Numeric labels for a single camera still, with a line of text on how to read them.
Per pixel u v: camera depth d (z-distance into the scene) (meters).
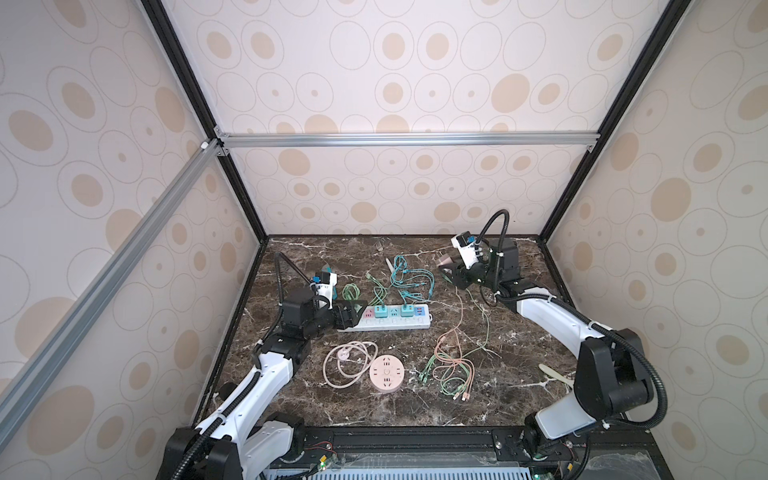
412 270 1.09
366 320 0.93
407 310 0.91
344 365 0.87
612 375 0.44
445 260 0.85
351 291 0.96
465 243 0.74
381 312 0.92
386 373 0.83
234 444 0.40
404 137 0.92
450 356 0.88
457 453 0.73
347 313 0.70
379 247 1.16
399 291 1.03
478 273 0.75
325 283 0.72
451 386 0.83
